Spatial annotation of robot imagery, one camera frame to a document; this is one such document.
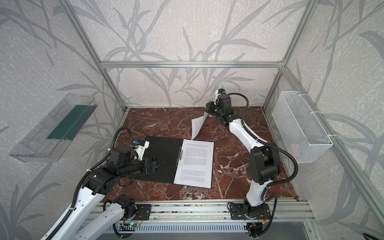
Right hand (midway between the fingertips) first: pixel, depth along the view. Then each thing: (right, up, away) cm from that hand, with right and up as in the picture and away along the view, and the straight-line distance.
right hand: (206, 100), depth 88 cm
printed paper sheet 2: (-6, -15, +21) cm, 26 cm away
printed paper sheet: (-6, -41, +1) cm, 42 cm away
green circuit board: (-37, -62, -17) cm, 74 cm away
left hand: (-23, -30, -17) cm, 41 cm away
